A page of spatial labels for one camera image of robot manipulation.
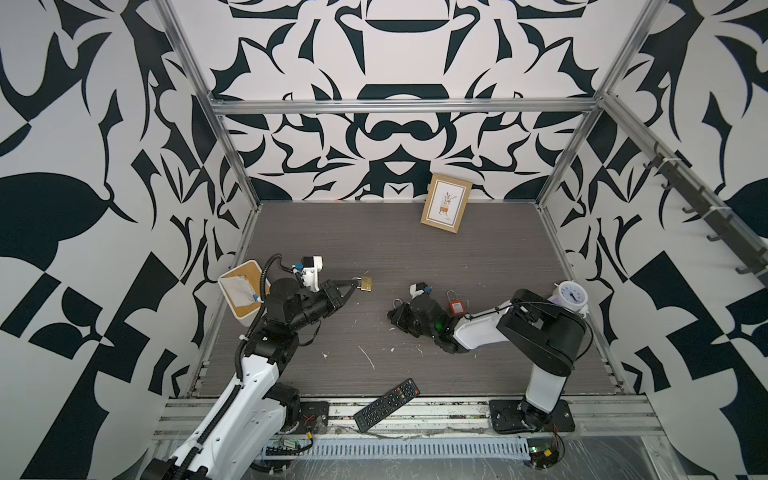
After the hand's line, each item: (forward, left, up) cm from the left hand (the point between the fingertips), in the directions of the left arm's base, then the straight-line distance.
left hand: (359, 279), depth 72 cm
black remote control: (-24, -4, -21) cm, 32 cm away
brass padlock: (0, -2, -3) cm, 3 cm away
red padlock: (+2, -28, -22) cm, 35 cm away
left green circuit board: (-31, +19, -26) cm, 45 cm away
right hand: (0, -6, -21) cm, 22 cm away
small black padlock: (+1, -10, -20) cm, 22 cm away
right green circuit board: (-34, -42, -24) cm, 59 cm away
